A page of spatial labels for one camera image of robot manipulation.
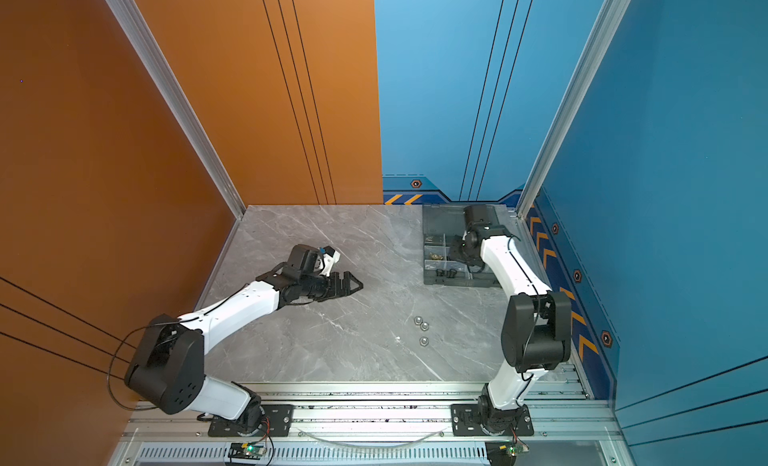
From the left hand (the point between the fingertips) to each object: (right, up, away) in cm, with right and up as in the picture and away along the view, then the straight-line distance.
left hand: (355, 284), depth 86 cm
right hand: (+31, +9, +5) cm, 33 cm away
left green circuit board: (-24, -38, -15) cm, 47 cm away
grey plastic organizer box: (+31, +19, +37) cm, 52 cm away
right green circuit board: (+39, -36, -16) cm, 56 cm away
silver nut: (+19, -11, +3) cm, 22 cm away
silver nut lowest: (+20, -16, 0) cm, 26 cm away
